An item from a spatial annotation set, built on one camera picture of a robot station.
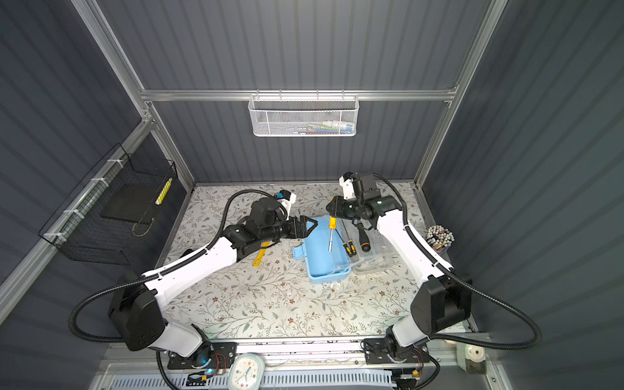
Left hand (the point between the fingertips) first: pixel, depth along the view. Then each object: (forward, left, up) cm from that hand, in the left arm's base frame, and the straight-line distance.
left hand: (310, 222), depth 78 cm
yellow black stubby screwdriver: (0, -7, -1) cm, 7 cm away
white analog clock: (-37, +20, -21) cm, 47 cm away
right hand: (+5, -8, 0) cm, 9 cm away
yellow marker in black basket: (+12, +49, +4) cm, 50 cm away
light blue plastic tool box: (+2, -5, -22) cm, 23 cm away
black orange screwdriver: (-1, -19, -10) cm, 22 cm away
